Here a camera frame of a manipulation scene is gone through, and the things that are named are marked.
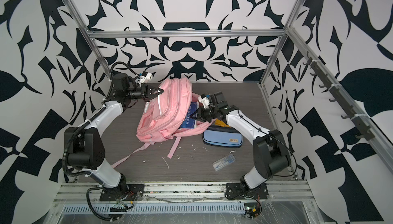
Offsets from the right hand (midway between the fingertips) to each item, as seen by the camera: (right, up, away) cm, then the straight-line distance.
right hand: (191, 115), depth 81 cm
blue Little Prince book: (-1, -4, 0) cm, 4 cm away
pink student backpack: (-14, +2, -9) cm, 16 cm away
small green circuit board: (+28, -43, -10) cm, 52 cm away
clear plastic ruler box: (+16, -26, +2) cm, 30 cm away
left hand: (-13, +13, -6) cm, 20 cm away
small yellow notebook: (+17, -7, +15) cm, 24 cm away
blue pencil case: (+17, -14, +9) cm, 24 cm away
